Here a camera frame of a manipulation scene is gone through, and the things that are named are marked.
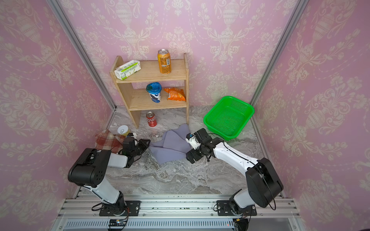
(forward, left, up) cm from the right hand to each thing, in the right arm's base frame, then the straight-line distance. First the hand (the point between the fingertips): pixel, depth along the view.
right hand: (194, 153), depth 86 cm
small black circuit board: (-31, +43, -10) cm, 54 cm away
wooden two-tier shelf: (+34, +36, +14) cm, 52 cm away
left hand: (+12, +28, -4) cm, 31 cm away
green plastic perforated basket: (+34, -29, -8) cm, 45 cm away
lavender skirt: (+9, +12, -4) cm, 16 cm away
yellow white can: (+21, +48, -1) cm, 52 cm away
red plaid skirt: (+11, +55, +2) cm, 56 cm away
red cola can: (+27, +28, +3) cm, 39 cm away
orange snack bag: (+32, +10, +19) cm, 38 cm away
